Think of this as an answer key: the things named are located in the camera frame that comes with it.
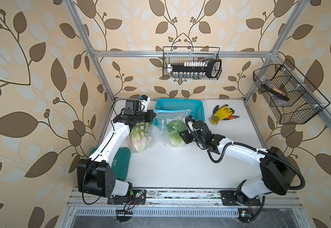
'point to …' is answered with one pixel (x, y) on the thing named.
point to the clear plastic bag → (161, 133)
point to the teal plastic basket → (196, 106)
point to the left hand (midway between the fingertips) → (153, 112)
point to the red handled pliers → (231, 117)
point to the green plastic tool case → (121, 163)
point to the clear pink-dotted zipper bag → (141, 138)
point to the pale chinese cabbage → (175, 127)
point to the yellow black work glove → (220, 114)
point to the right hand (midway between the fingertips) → (181, 132)
